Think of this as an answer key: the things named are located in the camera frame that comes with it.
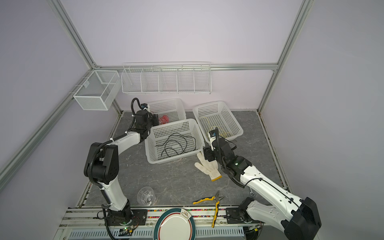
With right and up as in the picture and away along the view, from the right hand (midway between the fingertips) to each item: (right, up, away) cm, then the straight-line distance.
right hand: (210, 146), depth 78 cm
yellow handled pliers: (+3, -28, 0) cm, 29 cm away
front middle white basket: (-24, 0, +24) cm, 33 cm away
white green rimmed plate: (-17, -38, -6) cm, 42 cm away
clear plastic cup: (-35, -28, +2) cm, 45 cm away
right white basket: (+8, +19, +41) cm, 46 cm away
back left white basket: (-31, +23, +41) cm, 56 cm away
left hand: (-33, +18, +18) cm, 42 cm away
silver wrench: (+23, -26, +2) cm, 35 cm away
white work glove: (+1, -15, +11) cm, 19 cm away
